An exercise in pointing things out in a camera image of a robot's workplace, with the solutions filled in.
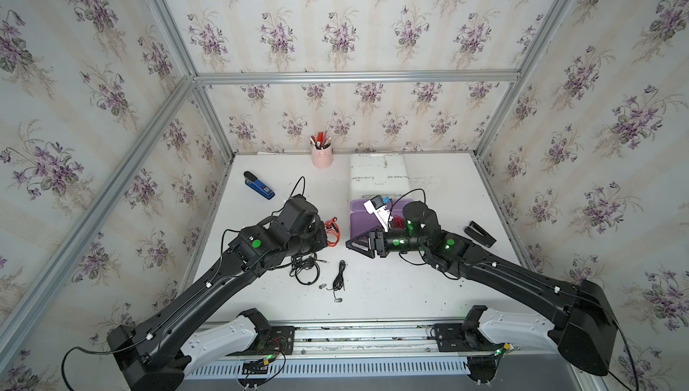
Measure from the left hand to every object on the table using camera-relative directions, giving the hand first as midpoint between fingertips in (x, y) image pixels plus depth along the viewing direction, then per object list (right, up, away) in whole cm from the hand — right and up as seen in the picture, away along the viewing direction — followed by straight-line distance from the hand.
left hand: (334, 239), depth 70 cm
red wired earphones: (0, +2, +1) cm, 2 cm away
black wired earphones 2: (+1, -17, +14) cm, 22 cm away
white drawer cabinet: (+13, +17, +15) cm, 26 cm away
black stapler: (+51, -4, +23) cm, 56 cm away
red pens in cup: (-7, +31, +42) cm, 53 cm away
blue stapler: (-33, +14, +36) cm, 50 cm away
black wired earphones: (-10, -13, +16) cm, 23 cm away
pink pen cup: (-7, +27, +38) cm, 47 cm away
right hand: (+5, -1, -3) cm, 6 cm away
